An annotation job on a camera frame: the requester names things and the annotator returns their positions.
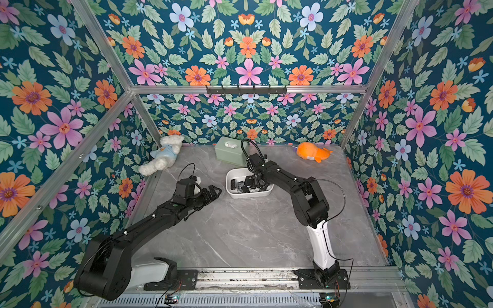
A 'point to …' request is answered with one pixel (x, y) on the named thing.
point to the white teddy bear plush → (164, 156)
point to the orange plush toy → (308, 150)
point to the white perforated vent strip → (218, 301)
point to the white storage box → (234, 176)
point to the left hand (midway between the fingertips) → (218, 192)
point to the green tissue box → (230, 150)
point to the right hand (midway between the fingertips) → (266, 177)
